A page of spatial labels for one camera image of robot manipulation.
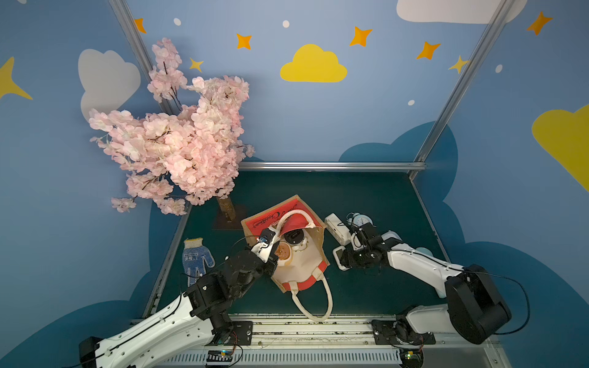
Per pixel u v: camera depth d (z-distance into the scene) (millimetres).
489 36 743
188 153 557
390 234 955
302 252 911
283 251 902
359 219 989
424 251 936
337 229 936
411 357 734
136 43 749
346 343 735
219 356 728
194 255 908
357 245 787
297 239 919
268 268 617
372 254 651
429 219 1102
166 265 929
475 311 425
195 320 476
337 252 903
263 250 578
